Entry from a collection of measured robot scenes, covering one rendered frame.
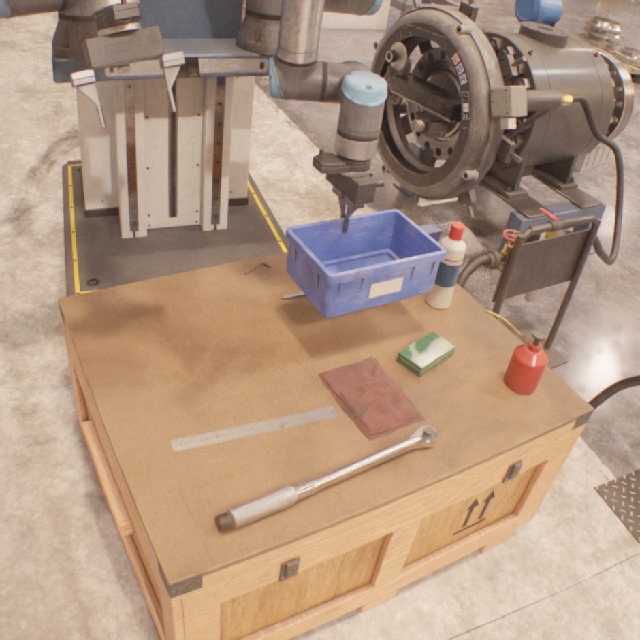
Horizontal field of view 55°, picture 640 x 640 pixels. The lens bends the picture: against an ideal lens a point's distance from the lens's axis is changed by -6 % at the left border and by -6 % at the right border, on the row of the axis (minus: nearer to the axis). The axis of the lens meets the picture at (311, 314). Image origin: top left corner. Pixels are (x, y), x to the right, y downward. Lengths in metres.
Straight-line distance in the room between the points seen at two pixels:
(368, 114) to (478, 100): 1.08
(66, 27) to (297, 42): 0.58
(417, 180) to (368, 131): 1.33
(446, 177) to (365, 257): 1.01
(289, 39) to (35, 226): 1.75
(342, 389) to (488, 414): 0.31
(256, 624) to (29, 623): 0.53
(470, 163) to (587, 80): 0.74
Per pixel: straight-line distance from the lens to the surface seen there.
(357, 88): 1.33
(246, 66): 1.73
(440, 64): 2.72
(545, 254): 2.12
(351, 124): 1.35
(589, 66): 2.99
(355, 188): 1.39
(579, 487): 2.04
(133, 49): 1.19
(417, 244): 1.52
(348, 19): 6.53
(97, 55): 1.18
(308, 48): 1.40
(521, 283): 2.12
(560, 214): 2.92
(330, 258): 1.53
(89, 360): 1.43
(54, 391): 2.07
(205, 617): 1.23
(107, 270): 1.97
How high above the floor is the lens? 1.41
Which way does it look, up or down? 37 degrees down
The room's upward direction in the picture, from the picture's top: 8 degrees clockwise
